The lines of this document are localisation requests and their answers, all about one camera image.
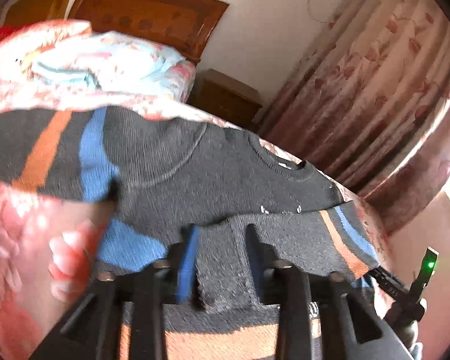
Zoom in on pink floral curtain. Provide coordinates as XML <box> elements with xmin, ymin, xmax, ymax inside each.
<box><xmin>259</xmin><ymin>0</ymin><xmax>450</xmax><ymax>233</ymax></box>

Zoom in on pink floral bed sheet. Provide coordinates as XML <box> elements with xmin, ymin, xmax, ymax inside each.
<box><xmin>0</xmin><ymin>80</ymin><xmax>389</xmax><ymax>360</ymax></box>

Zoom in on dark striped knit sweater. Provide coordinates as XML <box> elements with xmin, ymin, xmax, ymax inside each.
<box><xmin>0</xmin><ymin>106</ymin><xmax>378</xmax><ymax>359</ymax></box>

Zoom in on dark wooden nightstand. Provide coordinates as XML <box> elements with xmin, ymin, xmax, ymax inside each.
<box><xmin>187</xmin><ymin>69</ymin><xmax>263</xmax><ymax>128</ymax></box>

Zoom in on brown wooden headboard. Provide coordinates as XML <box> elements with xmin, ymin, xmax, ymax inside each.
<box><xmin>4</xmin><ymin>0</ymin><xmax>70</xmax><ymax>28</ymax></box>
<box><xmin>68</xmin><ymin>0</ymin><xmax>229</xmax><ymax>65</ymax></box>

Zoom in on light blue floral pillow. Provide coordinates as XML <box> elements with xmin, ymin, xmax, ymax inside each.
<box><xmin>31</xmin><ymin>31</ymin><xmax>196</xmax><ymax>102</ymax></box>

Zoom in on pink floral pillow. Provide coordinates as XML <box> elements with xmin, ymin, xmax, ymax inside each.
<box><xmin>0</xmin><ymin>19</ymin><xmax>92</xmax><ymax>83</ymax></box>

